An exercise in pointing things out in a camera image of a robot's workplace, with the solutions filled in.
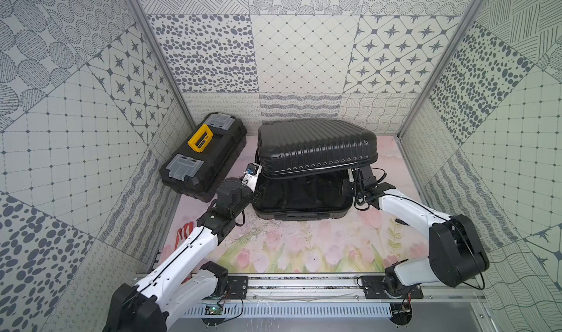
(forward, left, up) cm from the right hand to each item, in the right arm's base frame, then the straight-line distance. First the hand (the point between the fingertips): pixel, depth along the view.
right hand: (346, 187), depth 91 cm
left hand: (-6, +32, +14) cm, 36 cm away
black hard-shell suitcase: (-8, +19, +25) cm, 33 cm away
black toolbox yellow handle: (+1, +61, +11) cm, 62 cm away
